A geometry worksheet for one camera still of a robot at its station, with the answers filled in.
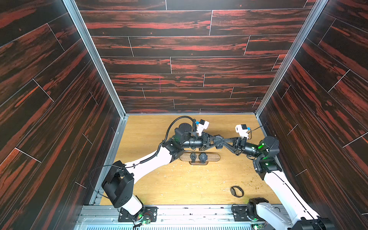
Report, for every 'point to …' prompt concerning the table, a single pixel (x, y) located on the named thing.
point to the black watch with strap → (218, 146)
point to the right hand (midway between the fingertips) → (222, 139)
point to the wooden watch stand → (211, 157)
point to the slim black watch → (193, 156)
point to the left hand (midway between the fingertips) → (221, 145)
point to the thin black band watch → (237, 191)
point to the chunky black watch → (202, 157)
